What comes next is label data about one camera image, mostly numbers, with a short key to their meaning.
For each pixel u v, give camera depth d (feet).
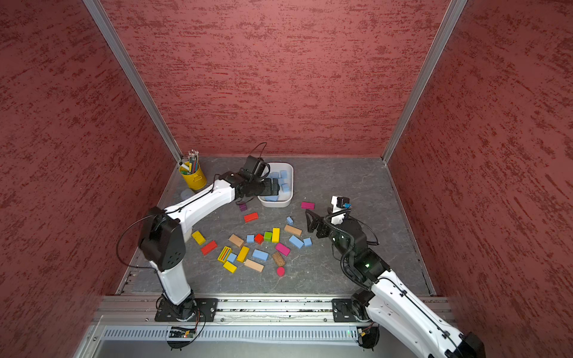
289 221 3.11
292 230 3.04
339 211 1.98
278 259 2.79
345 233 1.60
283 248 2.91
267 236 2.94
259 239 2.94
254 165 2.28
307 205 3.34
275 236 2.97
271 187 2.64
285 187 3.38
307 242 2.95
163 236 1.54
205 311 2.43
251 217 3.19
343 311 2.43
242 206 3.25
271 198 3.36
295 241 2.95
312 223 2.19
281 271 2.73
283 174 3.59
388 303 1.64
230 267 2.73
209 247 2.88
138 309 2.50
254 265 2.74
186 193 3.38
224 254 2.78
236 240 2.91
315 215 2.17
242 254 2.83
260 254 2.81
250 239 2.96
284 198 3.21
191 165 3.28
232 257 2.80
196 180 3.35
